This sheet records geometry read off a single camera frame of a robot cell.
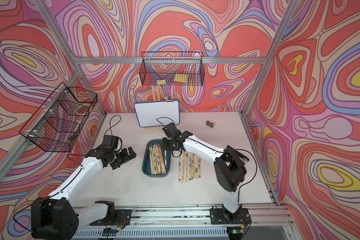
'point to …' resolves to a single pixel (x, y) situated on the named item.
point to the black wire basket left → (56, 125)
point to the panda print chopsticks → (197, 166)
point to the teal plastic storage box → (146, 163)
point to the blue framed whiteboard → (157, 113)
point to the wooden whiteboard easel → (154, 97)
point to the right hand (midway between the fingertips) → (165, 150)
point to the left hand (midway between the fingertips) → (131, 157)
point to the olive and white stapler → (209, 124)
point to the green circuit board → (110, 232)
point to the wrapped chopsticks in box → (157, 164)
